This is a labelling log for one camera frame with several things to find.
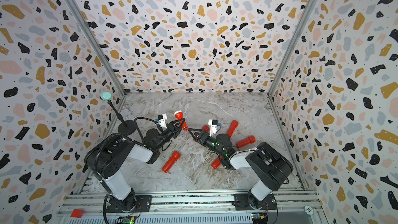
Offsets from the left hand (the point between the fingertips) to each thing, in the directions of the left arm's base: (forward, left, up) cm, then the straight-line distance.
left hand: (188, 121), depth 83 cm
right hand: (-7, -3, -1) cm, 8 cm away
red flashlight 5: (-16, -15, -17) cm, 28 cm away
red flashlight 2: (+8, -27, -16) cm, 32 cm away
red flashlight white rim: (+6, +6, +1) cm, 9 cm away
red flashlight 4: (-12, +8, -17) cm, 22 cm away
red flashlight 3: (-3, -36, -16) cm, 40 cm away
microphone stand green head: (+8, +42, -17) cm, 46 cm away
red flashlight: (+6, -9, -16) cm, 20 cm away
